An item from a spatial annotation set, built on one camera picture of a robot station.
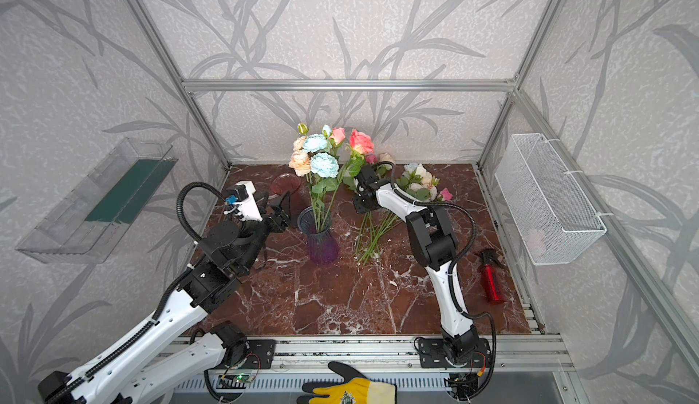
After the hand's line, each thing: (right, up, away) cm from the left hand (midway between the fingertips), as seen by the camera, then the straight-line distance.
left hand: (284, 185), depth 67 cm
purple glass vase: (+6, -20, +20) cm, 29 cm away
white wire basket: (+63, -9, -6) cm, 64 cm away
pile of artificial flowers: (+40, +2, +42) cm, 57 cm away
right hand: (+19, -4, +37) cm, 42 cm away
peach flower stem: (+3, +6, +4) cm, 8 cm away
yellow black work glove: (+17, -51, 0) cm, 54 cm away
